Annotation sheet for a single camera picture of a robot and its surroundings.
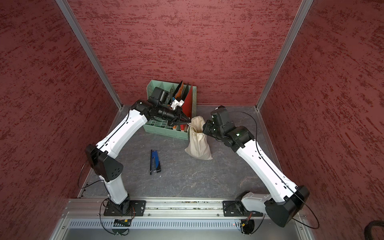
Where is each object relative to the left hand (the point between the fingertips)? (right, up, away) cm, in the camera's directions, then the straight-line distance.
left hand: (188, 123), depth 71 cm
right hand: (+8, -3, +2) cm, 8 cm away
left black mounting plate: (-28, -40, -2) cm, 49 cm away
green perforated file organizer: (-19, -3, +27) cm, 33 cm away
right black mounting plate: (+23, -43, +2) cm, 49 cm away
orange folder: (-7, +19, +18) cm, 27 cm away
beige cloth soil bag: (+5, -12, +4) cm, 13 cm away
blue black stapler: (-21, -26, +16) cm, 37 cm away
